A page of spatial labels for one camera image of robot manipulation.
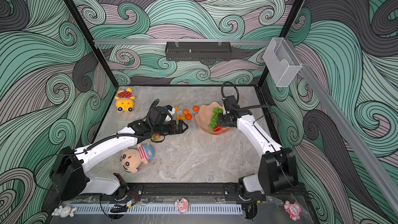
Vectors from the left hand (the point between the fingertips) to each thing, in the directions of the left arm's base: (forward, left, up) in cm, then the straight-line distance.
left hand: (183, 126), depth 78 cm
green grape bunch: (+12, -18, -13) cm, 25 cm away
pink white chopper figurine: (-32, 0, -13) cm, 35 cm away
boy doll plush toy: (-14, +26, -9) cm, 31 cm away
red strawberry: (+6, -20, -13) cm, 25 cm away
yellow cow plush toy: (+23, +41, -9) cm, 48 cm away
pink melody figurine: (-33, -50, -12) cm, 61 cm away
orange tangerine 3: (+16, -2, -16) cm, 23 cm away
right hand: (+6, -21, -5) cm, 22 cm away
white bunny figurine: (-35, +50, -13) cm, 63 cm away
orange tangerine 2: (+21, +1, -16) cm, 26 cm away
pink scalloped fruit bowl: (+16, -14, -15) cm, 26 cm away
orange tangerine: (+23, -6, -15) cm, 28 cm away
